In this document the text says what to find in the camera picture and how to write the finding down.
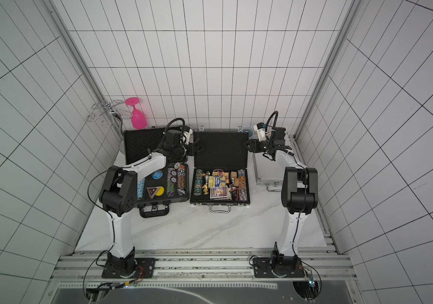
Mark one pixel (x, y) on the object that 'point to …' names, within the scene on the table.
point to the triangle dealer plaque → (152, 191)
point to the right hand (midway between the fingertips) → (250, 139)
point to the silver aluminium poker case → (264, 177)
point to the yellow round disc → (160, 191)
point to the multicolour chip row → (242, 192)
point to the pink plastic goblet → (138, 120)
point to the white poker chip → (176, 165)
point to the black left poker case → (138, 144)
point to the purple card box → (219, 192)
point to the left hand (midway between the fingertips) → (198, 147)
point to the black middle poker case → (220, 178)
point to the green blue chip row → (198, 182)
